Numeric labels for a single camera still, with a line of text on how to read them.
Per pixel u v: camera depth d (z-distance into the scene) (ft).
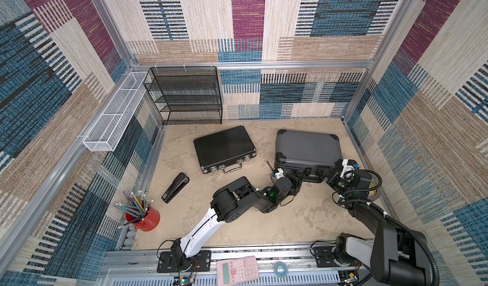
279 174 3.01
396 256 1.36
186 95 3.59
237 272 2.30
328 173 2.60
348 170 2.61
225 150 4.67
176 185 2.96
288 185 2.48
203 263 2.40
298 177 2.89
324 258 2.40
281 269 2.35
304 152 3.10
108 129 2.36
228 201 1.91
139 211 2.54
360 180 2.18
